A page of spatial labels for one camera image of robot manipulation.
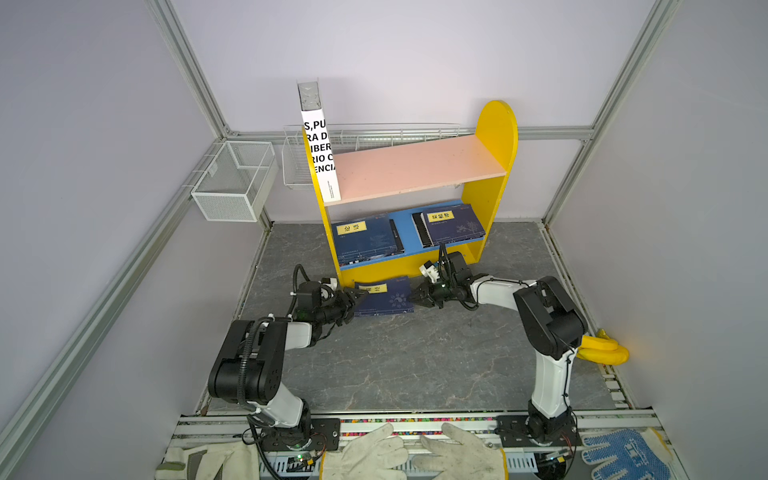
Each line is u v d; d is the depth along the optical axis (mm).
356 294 894
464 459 708
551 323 526
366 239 916
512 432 736
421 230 967
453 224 971
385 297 941
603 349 841
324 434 738
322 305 789
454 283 789
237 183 986
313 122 544
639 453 708
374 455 706
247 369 423
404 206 1197
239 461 690
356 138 913
